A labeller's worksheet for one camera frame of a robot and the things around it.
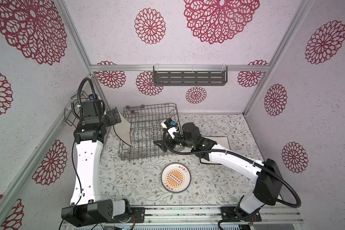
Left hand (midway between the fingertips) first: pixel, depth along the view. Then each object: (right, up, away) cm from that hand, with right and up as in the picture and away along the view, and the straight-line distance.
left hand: (106, 118), depth 71 cm
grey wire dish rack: (+11, 0, +46) cm, 47 cm away
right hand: (+26, -7, +1) cm, 27 cm away
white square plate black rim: (-4, -6, +36) cm, 37 cm away
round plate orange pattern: (+35, -34, +13) cm, 50 cm away
